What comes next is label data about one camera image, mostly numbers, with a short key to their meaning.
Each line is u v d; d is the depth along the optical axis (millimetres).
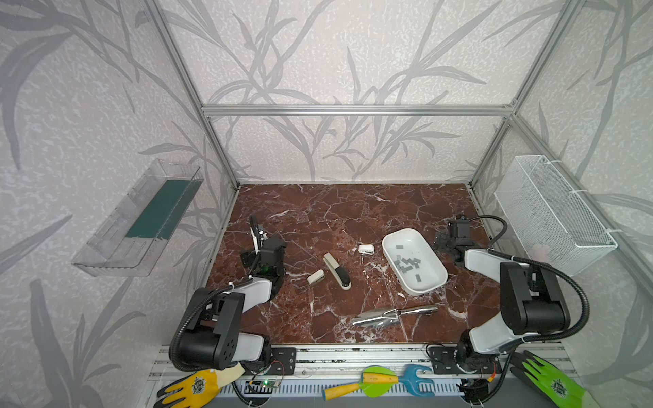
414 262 942
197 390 667
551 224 646
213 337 428
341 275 873
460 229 753
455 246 741
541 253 731
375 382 691
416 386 680
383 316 806
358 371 732
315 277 884
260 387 719
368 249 963
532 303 461
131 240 632
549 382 692
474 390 732
